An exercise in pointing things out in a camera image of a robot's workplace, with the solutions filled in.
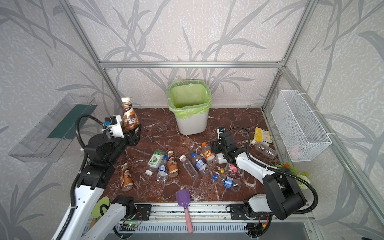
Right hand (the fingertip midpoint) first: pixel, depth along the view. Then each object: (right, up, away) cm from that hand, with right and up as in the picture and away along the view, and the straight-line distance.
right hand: (216, 138), depth 91 cm
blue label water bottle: (-9, -15, -6) cm, 19 cm away
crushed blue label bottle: (+5, -22, -12) cm, 26 cm away
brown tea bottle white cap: (-26, -16, -6) cm, 31 cm away
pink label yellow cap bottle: (+8, -17, -6) cm, 19 cm away
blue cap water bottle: (-31, -20, -9) cm, 38 cm away
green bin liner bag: (-19, +26, +12) cm, 34 cm away
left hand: (-37, +11, -24) cm, 46 cm away
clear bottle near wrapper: (+30, -7, 0) cm, 31 cm away
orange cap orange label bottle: (-5, -10, -2) cm, 11 cm away
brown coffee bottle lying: (-49, -23, -12) cm, 56 cm away
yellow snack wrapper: (+32, 0, +11) cm, 33 cm away
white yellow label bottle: (+2, -12, -4) cm, 12 cm away
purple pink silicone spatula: (-19, -30, -13) cm, 38 cm away
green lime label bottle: (-37, -12, -2) cm, 39 cm away
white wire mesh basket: (+33, +5, -28) cm, 43 cm away
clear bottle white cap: (-16, -15, -8) cm, 24 cm away
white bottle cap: (-40, -19, -7) cm, 44 cm away
